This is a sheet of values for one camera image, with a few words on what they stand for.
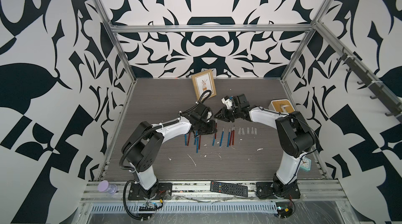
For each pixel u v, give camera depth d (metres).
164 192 0.73
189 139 0.91
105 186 0.68
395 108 0.50
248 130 0.94
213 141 0.91
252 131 0.94
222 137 0.91
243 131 0.94
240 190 0.73
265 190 0.74
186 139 0.91
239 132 0.94
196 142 0.89
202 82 1.04
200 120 0.75
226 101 0.90
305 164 0.81
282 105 0.99
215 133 0.87
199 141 0.91
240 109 0.77
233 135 0.93
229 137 0.91
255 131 0.94
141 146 0.47
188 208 0.78
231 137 0.91
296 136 0.50
